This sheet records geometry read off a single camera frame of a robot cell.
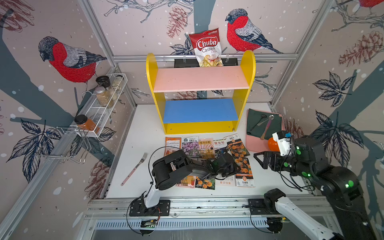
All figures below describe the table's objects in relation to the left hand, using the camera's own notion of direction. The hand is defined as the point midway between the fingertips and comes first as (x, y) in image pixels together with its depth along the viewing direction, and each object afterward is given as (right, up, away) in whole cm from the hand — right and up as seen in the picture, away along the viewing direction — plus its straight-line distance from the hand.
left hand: (244, 169), depth 81 cm
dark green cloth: (+22, +24, +26) cm, 41 cm away
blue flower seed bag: (-11, +10, +16) cm, 22 cm away
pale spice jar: (-74, +50, +5) cm, 89 cm away
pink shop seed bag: (-31, -7, +1) cm, 32 cm away
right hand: (+1, +14, -19) cm, 24 cm away
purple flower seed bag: (-31, +10, +14) cm, 36 cm away
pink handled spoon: (+29, +28, +29) cm, 50 cm away
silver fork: (-60, +5, +9) cm, 60 cm away
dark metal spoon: (+24, +30, +31) cm, 49 cm away
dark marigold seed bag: (-21, -8, 0) cm, 22 cm away
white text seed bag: (-8, -7, +2) cm, 11 cm away
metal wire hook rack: (-79, +19, -22) cm, 84 cm away
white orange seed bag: (-43, +11, +17) cm, 48 cm away
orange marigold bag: (+1, -5, +1) cm, 5 cm away
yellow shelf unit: (-23, +44, +41) cm, 64 cm away
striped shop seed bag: (-21, +9, +14) cm, 27 cm away
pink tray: (+13, +11, +14) cm, 23 cm away
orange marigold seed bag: (0, +9, +16) cm, 19 cm away
